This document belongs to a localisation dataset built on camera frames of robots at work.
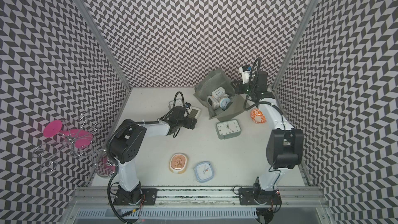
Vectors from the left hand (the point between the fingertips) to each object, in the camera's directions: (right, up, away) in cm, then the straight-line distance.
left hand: (190, 119), depth 99 cm
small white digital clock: (+19, +17, +1) cm, 26 cm away
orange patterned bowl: (+44, +2, 0) cm, 44 cm away
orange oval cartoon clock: (-5, -21, -19) cm, 28 cm away
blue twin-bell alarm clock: (+22, +10, -4) cm, 25 cm away
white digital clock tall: (+2, +4, +5) cm, 7 cm away
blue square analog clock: (+9, -24, -22) cm, 34 cm away
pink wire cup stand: (-40, -3, -41) cm, 57 cm away
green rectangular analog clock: (+24, -6, -5) cm, 25 cm away
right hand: (+25, +21, -14) cm, 35 cm away
